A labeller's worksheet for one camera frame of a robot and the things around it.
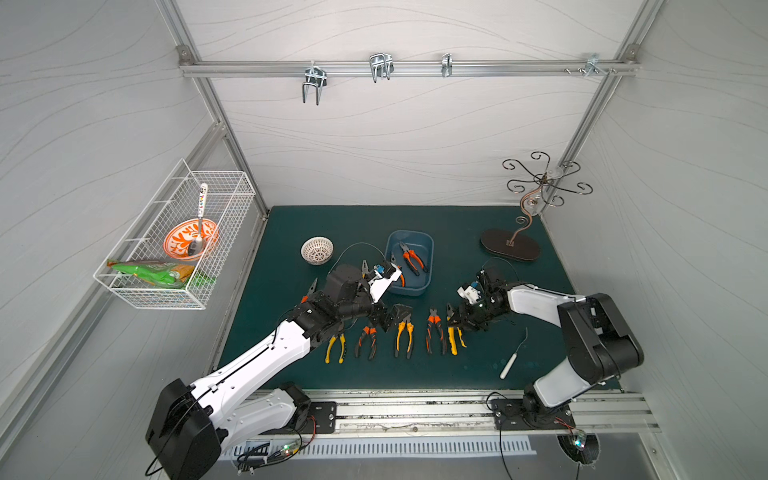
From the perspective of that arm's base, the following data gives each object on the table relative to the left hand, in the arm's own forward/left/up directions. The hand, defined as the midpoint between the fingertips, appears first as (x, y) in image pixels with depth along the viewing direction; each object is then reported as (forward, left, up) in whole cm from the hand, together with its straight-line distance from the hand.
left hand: (400, 298), depth 73 cm
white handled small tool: (-8, -32, -19) cm, 38 cm away
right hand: (+2, -16, -20) cm, 25 cm away
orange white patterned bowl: (+6, +51, +14) cm, 54 cm away
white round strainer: (+28, +30, -17) cm, 44 cm away
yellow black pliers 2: (-7, +16, -19) cm, 26 cm away
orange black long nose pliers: (-1, +9, -18) cm, 21 cm away
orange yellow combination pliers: (+2, -2, -18) cm, 18 cm away
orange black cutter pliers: (+3, -11, -19) cm, 22 cm away
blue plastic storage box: (+28, -4, -17) cm, 33 cm away
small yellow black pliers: (+5, -16, -18) cm, 24 cm away
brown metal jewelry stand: (+34, -36, -18) cm, 53 cm away
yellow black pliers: (-1, +8, +14) cm, 16 cm away
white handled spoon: (+4, +46, +14) cm, 48 cm away
